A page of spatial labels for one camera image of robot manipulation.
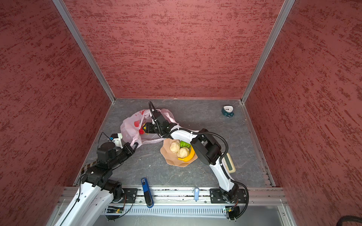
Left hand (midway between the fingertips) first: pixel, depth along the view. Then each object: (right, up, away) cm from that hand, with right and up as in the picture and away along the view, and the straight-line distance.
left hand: (139, 146), depth 78 cm
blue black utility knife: (+7, -27, -6) cm, 28 cm away
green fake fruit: (+25, -1, +9) cm, 27 cm away
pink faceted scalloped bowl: (+18, -9, +8) cm, 22 cm away
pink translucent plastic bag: (-8, +10, +7) cm, 15 cm away
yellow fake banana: (+30, -7, +7) cm, 32 cm away
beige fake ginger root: (+20, -3, +10) cm, 22 cm away
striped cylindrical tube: (-33, -14, +3) cm, 36 cm away
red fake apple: (-1, +7, +8) cm, 11 cm away
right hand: (0, +7, +12) cm, 14 cm away
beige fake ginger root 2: (+25, -6, +7) cm, 26 cm away
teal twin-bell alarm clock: (+60, +20, +32) cm, 71 cm away
